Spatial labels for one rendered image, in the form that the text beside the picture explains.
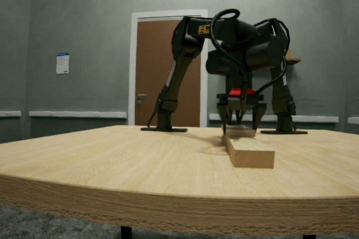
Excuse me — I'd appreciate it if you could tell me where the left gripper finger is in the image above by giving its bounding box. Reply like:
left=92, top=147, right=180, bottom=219
left=235, top=110, right=246, bottom=125
left=226, top=109, right=233, bottom=125

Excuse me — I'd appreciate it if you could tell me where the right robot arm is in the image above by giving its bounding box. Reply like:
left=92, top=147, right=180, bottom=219
left=141, top=16, right=283, bottom=132

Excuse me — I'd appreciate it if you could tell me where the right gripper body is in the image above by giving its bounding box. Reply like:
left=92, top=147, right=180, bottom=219
left=217, top=71, right=267, bottom=106

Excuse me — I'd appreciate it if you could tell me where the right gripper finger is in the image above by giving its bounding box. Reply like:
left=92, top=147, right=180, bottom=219
left=252, top=106, right=267, bottom=131
left=217, top=105, right=226, bottom=135

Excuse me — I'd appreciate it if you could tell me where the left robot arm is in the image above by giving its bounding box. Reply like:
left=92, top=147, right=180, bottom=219
left=205, top=18, right=308, bottom=134

